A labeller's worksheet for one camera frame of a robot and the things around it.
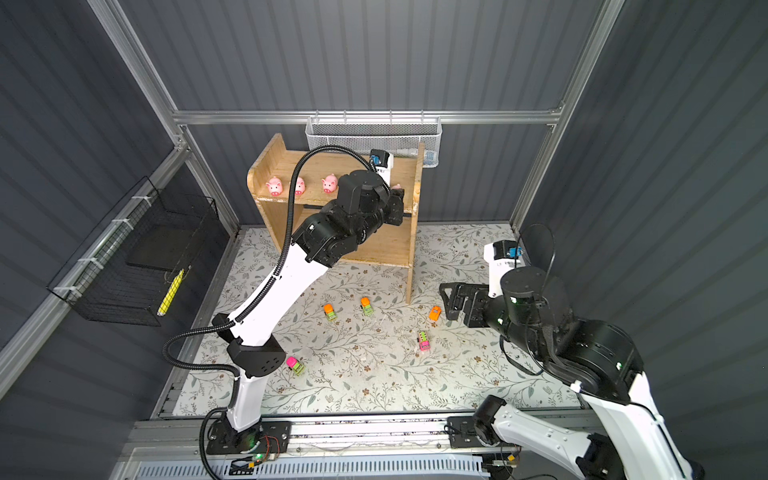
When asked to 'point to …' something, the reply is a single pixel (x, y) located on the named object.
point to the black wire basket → (127, 268)
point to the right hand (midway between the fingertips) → (460, 292)
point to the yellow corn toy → (164, 306)
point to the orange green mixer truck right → (365, 304)
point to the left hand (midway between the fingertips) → (398, 189)
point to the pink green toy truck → (425, 344)
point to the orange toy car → (435, 313)
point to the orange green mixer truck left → (330, 312)
